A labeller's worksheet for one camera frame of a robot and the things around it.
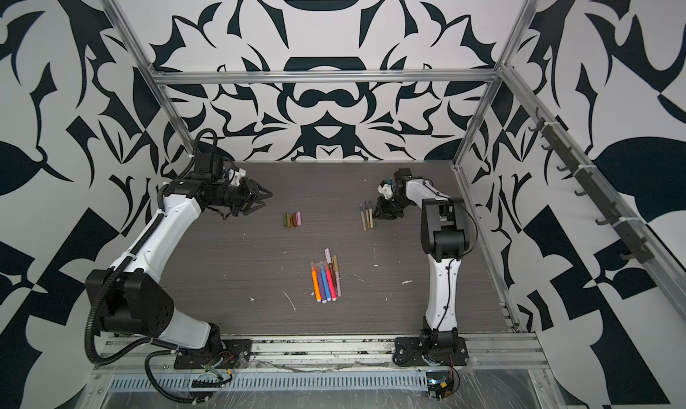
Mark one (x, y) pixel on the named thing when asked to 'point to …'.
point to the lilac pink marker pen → (372, 207)
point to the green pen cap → (285, 219)
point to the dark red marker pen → (334, 279)
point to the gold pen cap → (288, 221)
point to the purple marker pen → (321, 284)
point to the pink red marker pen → (333, 292)
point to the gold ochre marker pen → (363, 221)
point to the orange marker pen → (315, 282)
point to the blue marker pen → (326, 285)
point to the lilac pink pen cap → (298, 218)
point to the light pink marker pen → (329, 260)
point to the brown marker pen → (366, 207)
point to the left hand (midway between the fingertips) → (269, 192)
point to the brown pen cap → (294, 220)
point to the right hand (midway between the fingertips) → (379, 212)
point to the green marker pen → (374, 222)
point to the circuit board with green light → (439, 384)
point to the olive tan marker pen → (335, 265)
